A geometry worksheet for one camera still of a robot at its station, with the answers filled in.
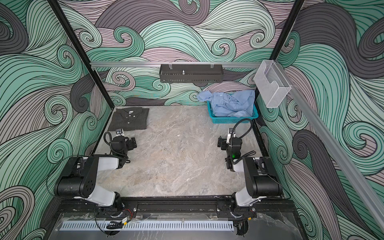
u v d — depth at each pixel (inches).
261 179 17.7
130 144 33.6
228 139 32.8
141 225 27.5
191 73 37.7
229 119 40.9
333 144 20.7
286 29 30.6
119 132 32.0
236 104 44.9
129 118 43.3
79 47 33.7
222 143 34.1
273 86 29.9
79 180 17.8
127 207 28.9
